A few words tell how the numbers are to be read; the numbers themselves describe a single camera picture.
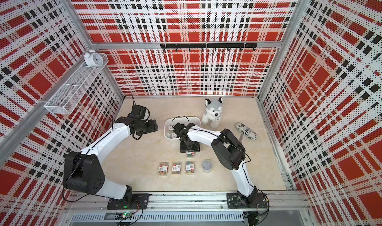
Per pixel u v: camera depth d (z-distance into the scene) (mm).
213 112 907
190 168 822
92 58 801
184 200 752
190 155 883
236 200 733
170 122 985
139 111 690
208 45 884
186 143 781
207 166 827
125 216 693
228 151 519
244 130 965
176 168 826
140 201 736
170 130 989
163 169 821
